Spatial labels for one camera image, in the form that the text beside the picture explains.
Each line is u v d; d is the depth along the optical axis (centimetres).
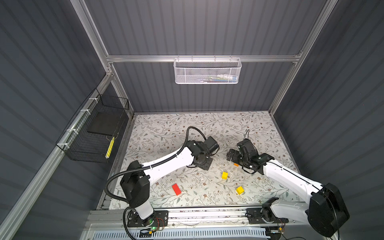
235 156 77
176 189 83
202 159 58
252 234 71
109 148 68
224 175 87
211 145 62
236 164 77
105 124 74
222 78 92
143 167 45
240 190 81
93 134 73
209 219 75
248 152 65
